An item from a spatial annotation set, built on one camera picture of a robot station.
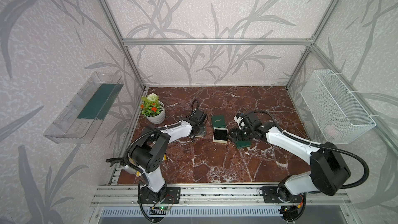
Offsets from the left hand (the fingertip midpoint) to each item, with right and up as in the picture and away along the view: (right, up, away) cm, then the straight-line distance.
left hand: (199, 130), depth 95 cm
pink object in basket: (+65, +5, -22) cm, 69 cm away
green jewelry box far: (+12, +5, +3) cm, 14 cm away
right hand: (+19, -1, -9) cm, 21 cm away
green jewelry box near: (+26, -7, -6) cm, 27 cm away
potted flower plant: (-27, +14, -7) cm, 31 cm away
